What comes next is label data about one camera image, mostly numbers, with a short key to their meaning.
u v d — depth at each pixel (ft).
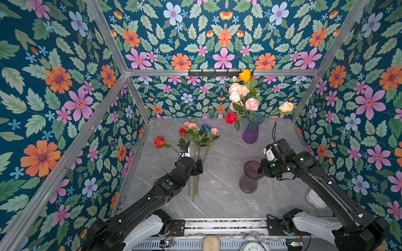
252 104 2.69
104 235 1.30
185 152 2.26
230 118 2.35
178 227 2.41
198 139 3.41
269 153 2.02
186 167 1.94
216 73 3.01
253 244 2.18
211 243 2.18
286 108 2.21
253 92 2.77
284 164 1.73
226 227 2.46
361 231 1.23
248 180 2.23
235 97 2.40
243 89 2.74
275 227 2.40
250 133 3.38
